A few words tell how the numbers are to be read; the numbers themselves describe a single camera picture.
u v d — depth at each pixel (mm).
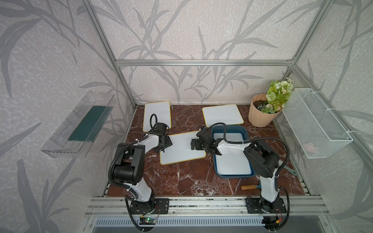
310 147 724
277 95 887
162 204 740
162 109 1198
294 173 849
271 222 733
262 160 500
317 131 629
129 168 472
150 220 709
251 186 788
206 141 746
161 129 772
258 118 969
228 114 1187
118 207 752
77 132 644
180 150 857
